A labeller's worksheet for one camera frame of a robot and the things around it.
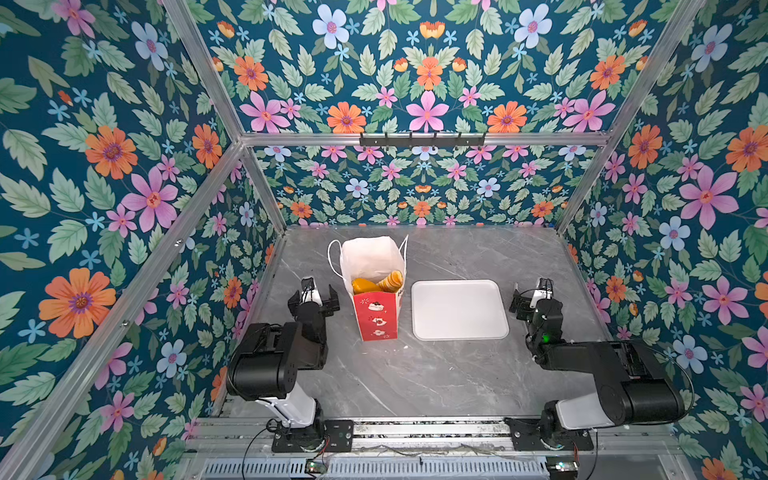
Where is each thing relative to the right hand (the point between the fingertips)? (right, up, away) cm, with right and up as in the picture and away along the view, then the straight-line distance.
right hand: (533, 292), depth 92 cm
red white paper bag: (-50, +11, -3) cm, 51 cm away
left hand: (-68, +4, -2) cm, 68 cm away
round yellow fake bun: (-51, +4, -13) cm, 53 cm away
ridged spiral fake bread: (-44, +3, -6) cm, 44 cm away
